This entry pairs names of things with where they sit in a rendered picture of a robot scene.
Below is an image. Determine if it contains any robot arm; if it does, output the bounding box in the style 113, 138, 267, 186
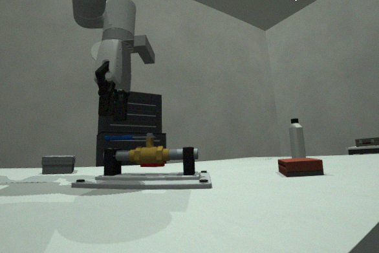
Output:
72, 0, 155, 64

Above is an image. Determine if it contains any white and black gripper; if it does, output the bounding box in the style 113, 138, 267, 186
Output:
94, 39, 133, 121

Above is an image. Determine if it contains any reddish-brown rectangular block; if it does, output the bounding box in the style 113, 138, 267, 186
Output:
278, 158, 324, 177

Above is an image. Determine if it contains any grey bottle with black cap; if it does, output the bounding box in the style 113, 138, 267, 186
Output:
289, 118, 306, 159

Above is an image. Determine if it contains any brass ball valve with blue handle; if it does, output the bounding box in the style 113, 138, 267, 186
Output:
95, 133, 200, 181

